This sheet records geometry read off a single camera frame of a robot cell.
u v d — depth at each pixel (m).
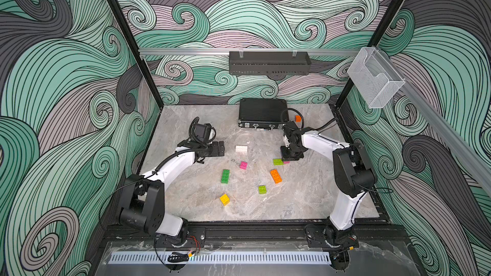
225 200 0.80
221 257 0.70
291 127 0.81
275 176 0.89
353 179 0.49
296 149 0.77
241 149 0.98
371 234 0.76
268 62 0.98
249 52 0.95
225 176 0.89
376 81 0.74
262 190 0.85
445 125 0.59
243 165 0.92
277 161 0.94
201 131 0.69
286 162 0.92
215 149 0.80
